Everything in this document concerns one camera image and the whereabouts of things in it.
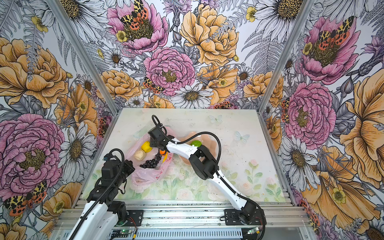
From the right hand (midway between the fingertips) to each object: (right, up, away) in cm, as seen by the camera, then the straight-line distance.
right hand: (155, 143), depth 100 cm
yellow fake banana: (+9, -7, -8) cm, 14 cm away
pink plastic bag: (0, -15, -22) cm, 27 cm away
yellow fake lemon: (-4, -1, -6) cm, 7 cm away
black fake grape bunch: (+1, -10, -10) cm, 15 cm away
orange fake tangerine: (+7, -4, -9) cm, 12 cm away
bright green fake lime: (+28, +1, -6) cm, 28 cm away
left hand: (-7, -10, -17) cm, 21 cm away
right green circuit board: (+55, -37, -29) cm, 73 cm away
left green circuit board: (-8, -38, -29) cm, 49 cm away
